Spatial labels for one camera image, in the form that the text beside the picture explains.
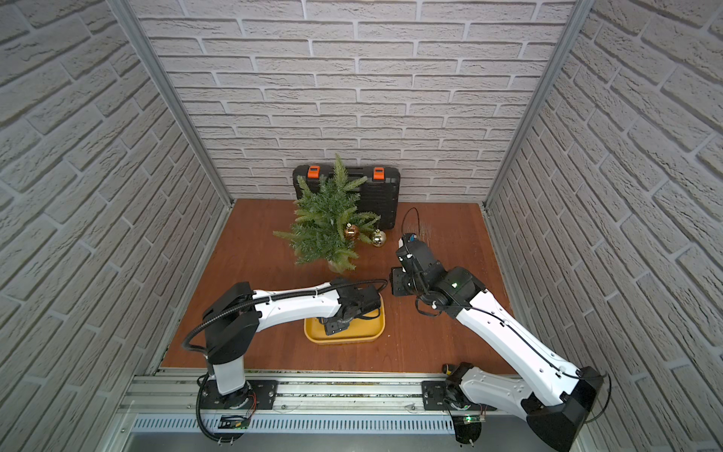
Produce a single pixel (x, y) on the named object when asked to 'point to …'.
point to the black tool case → (379, 194)
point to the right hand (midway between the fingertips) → (400, 276)
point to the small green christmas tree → (327, 225)
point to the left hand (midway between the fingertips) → (332, 308)
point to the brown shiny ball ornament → (351, 232)
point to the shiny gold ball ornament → (378, 238)
